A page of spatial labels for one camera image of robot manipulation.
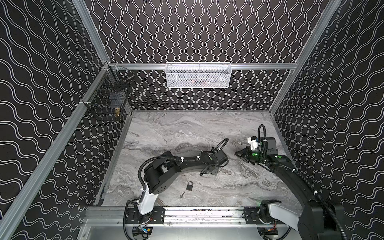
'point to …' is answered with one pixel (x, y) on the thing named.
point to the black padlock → (189, 187)
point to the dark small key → (181, 196)
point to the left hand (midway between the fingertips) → (217, 171)
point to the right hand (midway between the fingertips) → (236, 153)
